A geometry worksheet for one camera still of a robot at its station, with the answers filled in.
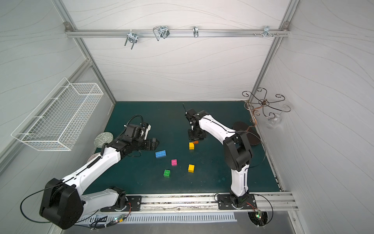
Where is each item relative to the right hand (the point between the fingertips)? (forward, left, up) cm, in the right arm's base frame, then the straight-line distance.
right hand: (195, 138), depth 90 cm
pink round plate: (-14, +61, -1) cm, 62 cm away
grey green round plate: (0, +62, -4) cm, 63 cm away
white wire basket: (-8, +66, +25) cm, 71 cm away
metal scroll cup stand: (+14, -35, +22) cm, 43 cm away
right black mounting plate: (-33, -16, -7) cm, 37 cm away
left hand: (-6, +24, +5) cm, 25 cm away
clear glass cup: (+8, -47, +8) cm, 48 cm away
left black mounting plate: (-35, +30, -7) cm, 47 cm away
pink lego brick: (-14, +12, -6) cm, 19 cm away
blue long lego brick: (-9, +22, -6) cm, 24 cm away
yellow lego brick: (-3, +2, -5) cm, 6 cm away
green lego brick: (-21, +15, -4) cm, 26 cm away
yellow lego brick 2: (-17, +2, -4) cm, 18 cm away
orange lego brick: (-3, 0, +1) cm, 3 cm away
